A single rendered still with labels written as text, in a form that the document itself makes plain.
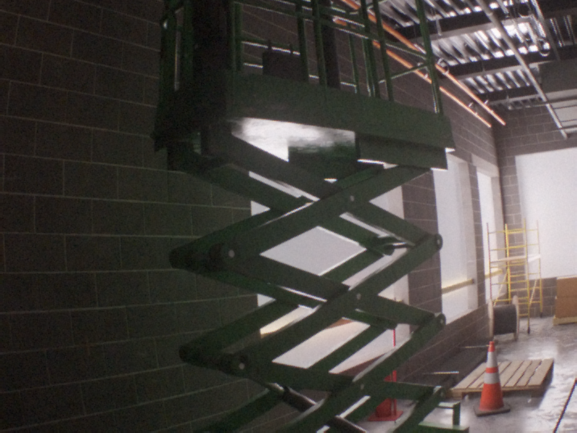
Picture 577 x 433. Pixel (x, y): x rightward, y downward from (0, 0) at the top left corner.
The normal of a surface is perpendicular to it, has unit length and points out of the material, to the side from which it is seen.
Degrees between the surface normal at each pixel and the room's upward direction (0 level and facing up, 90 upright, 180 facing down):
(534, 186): 90
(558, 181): 90
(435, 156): 90
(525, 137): 90
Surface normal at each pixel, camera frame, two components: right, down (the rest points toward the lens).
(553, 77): -0.57, -0.04
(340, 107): 0.62, -0.12
